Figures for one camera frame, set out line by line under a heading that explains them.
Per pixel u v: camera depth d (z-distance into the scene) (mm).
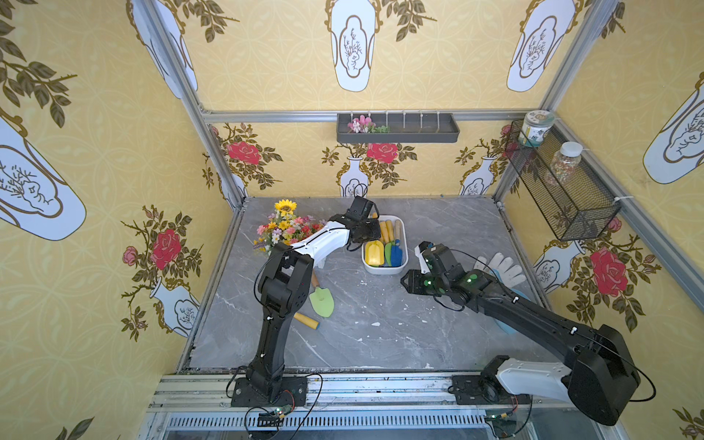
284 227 899
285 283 551
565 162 721
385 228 1037
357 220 776
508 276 949
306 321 853
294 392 734
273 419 728
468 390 736
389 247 983
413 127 921
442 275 617
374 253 945
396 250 983
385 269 964
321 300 915
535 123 841
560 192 716
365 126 878
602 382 391
